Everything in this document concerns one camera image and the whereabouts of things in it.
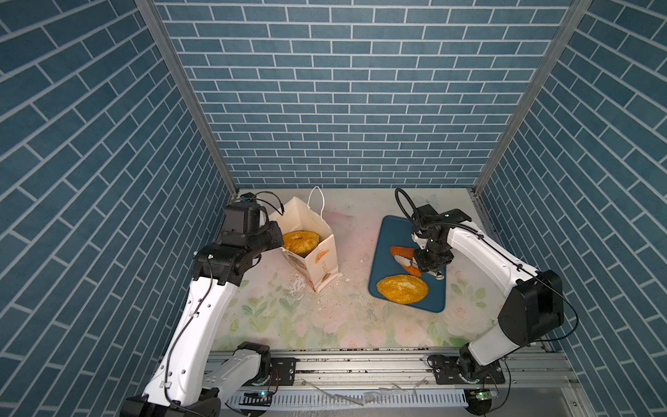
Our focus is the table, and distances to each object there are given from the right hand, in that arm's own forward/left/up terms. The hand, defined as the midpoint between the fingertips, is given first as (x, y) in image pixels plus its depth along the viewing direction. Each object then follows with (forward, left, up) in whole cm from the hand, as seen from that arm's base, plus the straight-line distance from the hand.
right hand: (425, 263), depth 83 cm
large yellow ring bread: (0, +40, +7) cm, 41 cm away
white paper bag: (-7, +33, +5) cm, 34 cm away
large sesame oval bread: (-6, +6, -6) cm, 11 cm away
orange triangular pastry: (+5, +6, -5) cm, 9 cm away
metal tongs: (+3, +5, -5) cm, 8 cm away
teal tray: (+21, +7, -12) cm, 25 cm away
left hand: (-2, +44, +18) cm, 47 cm away
